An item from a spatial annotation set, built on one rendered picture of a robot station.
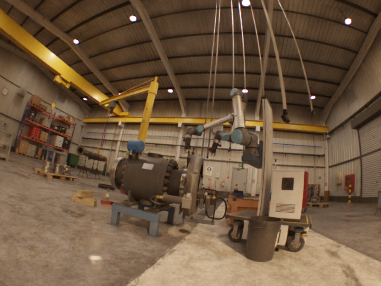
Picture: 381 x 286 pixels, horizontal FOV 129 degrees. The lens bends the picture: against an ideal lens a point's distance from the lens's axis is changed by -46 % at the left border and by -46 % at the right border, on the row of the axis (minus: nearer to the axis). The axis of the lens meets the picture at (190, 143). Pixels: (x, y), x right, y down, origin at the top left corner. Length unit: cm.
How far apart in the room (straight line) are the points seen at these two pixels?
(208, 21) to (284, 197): 889
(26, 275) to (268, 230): 159
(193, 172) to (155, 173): 43
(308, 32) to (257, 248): 994
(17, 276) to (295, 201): 210
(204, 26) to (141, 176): 874
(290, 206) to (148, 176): 152
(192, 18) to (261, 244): 942
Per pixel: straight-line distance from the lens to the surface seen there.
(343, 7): 1031
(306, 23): 1000
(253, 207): 280
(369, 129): 1108
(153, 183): 189
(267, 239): 148
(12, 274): 104
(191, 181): 169
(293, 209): 179
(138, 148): 200
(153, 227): 182
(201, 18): 949
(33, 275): 103
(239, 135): 178
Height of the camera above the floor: 61
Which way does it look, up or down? 14 degrees up
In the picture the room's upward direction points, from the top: 8 degrees clockwise
